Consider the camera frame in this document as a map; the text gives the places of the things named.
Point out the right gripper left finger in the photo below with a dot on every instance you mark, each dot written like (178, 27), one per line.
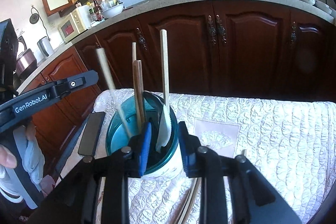
(75, 198)

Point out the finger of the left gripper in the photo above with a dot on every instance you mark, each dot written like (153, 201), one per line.
(62, 88)

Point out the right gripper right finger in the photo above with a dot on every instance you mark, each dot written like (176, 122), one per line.
(253, 198)

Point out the light bamboo chopstick one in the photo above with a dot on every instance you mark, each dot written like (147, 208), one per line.
(109, 80)

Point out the brown wooden chopstick two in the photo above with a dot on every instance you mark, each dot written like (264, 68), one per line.
(192, 201)

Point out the wood handled metal fork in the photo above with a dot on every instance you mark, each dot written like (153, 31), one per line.
(138, 67)

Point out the light bamboo chopstick two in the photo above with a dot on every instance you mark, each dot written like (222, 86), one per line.
(165, 66)

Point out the brown wooden chopstick one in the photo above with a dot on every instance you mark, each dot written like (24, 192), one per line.
(182, 211)

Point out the dark wooden kitchen cabinets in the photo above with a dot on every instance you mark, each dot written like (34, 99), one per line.
(232, 48)

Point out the gloved left hand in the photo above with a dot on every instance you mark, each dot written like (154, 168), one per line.
(23, 183)

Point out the rice cooker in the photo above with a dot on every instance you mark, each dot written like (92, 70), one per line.
(26, 61)

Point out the steel electric kettle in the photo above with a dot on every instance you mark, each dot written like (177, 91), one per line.
(45, 47)

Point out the black rectangular phone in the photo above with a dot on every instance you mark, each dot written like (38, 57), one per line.
(91, 134)

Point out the white quilted table cloth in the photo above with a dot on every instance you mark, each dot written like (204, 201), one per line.
(291, 143)

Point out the white microwave oven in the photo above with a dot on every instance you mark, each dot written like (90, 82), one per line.
(75, 23)

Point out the brown sauce bottle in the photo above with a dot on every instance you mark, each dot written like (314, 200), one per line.
(97, 10)

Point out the white mixing bowl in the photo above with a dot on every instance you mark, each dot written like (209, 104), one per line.
(113, 11)

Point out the white floral utensil jar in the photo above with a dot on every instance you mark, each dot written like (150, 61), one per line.
(146, 161)

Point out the oil bottle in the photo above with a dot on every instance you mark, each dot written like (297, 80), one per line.
(112, 3)

